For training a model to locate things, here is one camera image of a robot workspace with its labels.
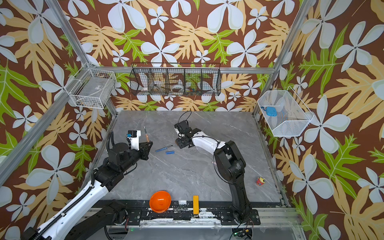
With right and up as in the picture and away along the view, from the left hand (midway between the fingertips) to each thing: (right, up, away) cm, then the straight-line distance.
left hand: (150, 140), depth 74 cm
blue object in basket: (+67, +16, +12) cm, 70 cm away
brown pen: (-1, +3, -3) cm, 5 cm away
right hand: (+14, -2, +22) cm, 26 cm away
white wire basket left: (-37, +30, +12) cm, 49 cm away
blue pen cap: (+6, -10, +24) cm, 27 cm away
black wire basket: (-6, +38, +21) cm, 44 cm away
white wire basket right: (+74, +15, +9) cm, 76 cm away
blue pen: (+2, -7, +25) cm, 26 cm away
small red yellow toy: (+59, -23, +6) cm, 63 cm away
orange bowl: (+4, -32, +3) cm, 33 cm away
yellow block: (+23, -35, +4) cm, 42 cm away
